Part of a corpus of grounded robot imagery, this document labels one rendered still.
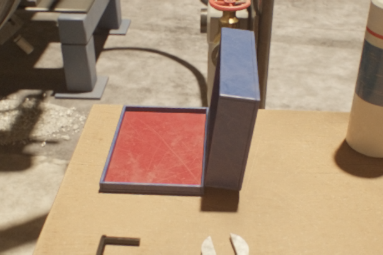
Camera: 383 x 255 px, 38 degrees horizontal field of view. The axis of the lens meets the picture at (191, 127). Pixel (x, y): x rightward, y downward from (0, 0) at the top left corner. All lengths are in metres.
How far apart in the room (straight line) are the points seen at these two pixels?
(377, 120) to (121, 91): 1.20
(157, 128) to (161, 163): 0.07
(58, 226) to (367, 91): 0.35
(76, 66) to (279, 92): 0.62
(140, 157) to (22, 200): 0.75
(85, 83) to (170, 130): 1.06
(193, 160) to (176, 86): 1.14
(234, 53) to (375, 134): 0.18
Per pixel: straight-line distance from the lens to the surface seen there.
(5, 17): 1.36
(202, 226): 0.55
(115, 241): 0.53
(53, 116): 1.64
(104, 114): 0.72
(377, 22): 0.60
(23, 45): 1.47
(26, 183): 1.41
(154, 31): 2.15
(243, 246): 0.52
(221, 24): 0.99
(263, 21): 0.95
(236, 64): 0.58
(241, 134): 0.54
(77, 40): 1.66
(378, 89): 0.62
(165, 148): 0.64
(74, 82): 1.73
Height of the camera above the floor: 0.85
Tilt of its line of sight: 33 degrees down
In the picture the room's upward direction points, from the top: straight up
